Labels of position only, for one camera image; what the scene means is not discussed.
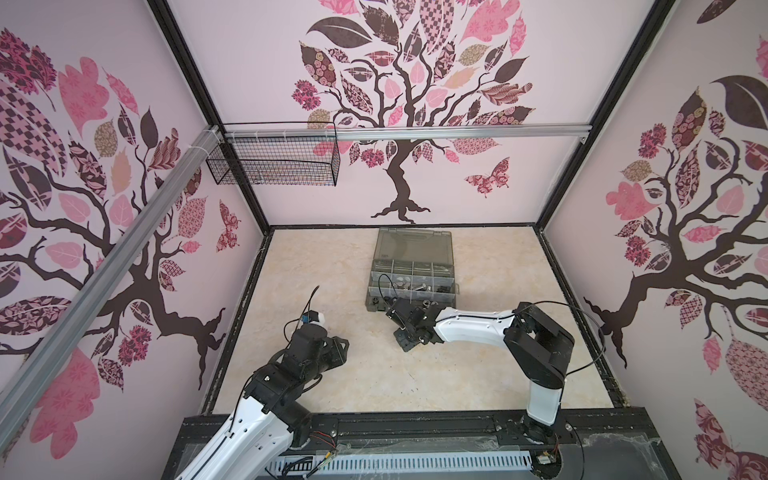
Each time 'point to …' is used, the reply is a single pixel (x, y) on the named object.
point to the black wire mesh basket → (280, 162)
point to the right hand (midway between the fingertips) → (403, 332)
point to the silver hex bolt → (423, 287)
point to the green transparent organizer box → (415, 265)
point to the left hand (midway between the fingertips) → (345, 351)
